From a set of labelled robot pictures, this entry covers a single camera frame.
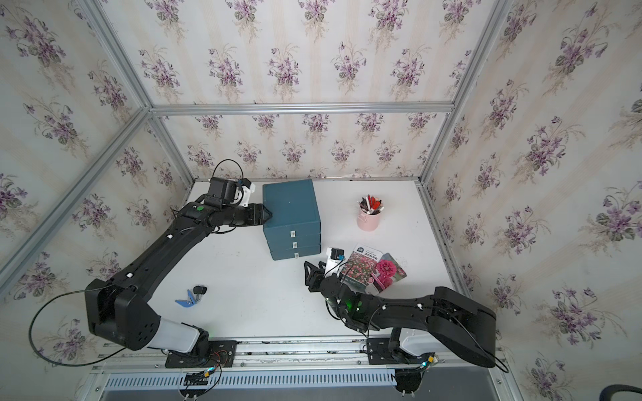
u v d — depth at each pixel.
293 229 0.79
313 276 0.70
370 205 0.98
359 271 0.90
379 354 0.73
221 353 0.73
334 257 0.69
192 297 0.83
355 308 0.62
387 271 0.90
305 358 0.73
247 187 0.74
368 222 0.97
